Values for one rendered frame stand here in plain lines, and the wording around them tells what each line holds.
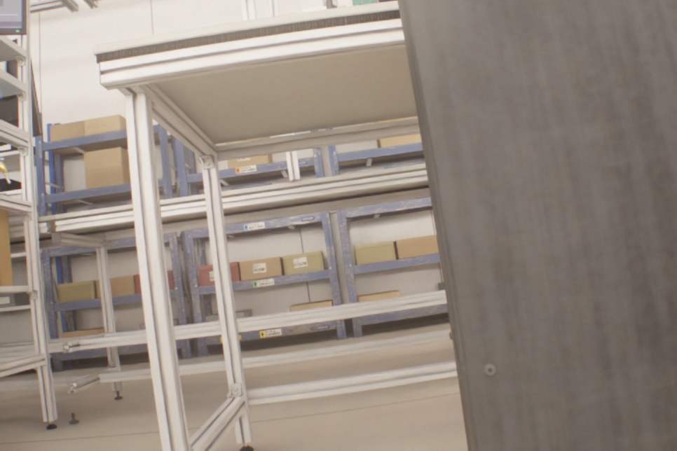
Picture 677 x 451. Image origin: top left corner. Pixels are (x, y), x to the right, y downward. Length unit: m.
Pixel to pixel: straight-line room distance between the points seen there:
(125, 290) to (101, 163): 1.07
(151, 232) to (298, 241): 4.21
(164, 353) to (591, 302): 0.94
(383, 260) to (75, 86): 3.29
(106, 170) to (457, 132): 4.99
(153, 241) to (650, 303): 0.98
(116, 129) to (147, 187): 4.16
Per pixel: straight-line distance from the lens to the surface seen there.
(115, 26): 6.26
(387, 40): 1.19
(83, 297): 5.38
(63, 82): 6.27
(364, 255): 4.94
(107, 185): 5.35
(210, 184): 1.98
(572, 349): 0.46
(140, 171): 1.29
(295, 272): 4.94
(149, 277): 1.27
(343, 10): 1.20
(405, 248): 4.97
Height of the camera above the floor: 0.51
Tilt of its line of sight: 9 degrees up
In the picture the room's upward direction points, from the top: 8 degrees counter-clockwise
